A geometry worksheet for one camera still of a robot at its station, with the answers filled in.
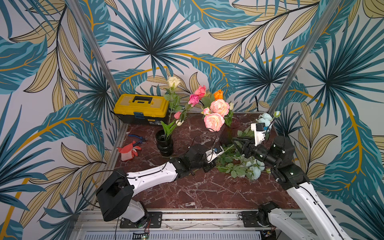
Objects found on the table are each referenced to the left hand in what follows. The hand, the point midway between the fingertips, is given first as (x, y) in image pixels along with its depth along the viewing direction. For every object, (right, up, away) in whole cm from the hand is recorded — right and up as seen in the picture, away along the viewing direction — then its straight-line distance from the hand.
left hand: (216, 158), depth 77 cm
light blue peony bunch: (+20, -8, +5) cm, 22 cm away
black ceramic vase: (-28, +5, +11) cm, 31 cm away
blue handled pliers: (-46, +7, +23) cm, 52 cm away
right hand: (+7, +11, -10) cm, 17 cm away
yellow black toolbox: (-46, +28, +23) cm, 59 cm away
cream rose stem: (-22, +30, +5) cm, 38 cm away
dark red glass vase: (+10, +12, +18) cm, 24 cm away
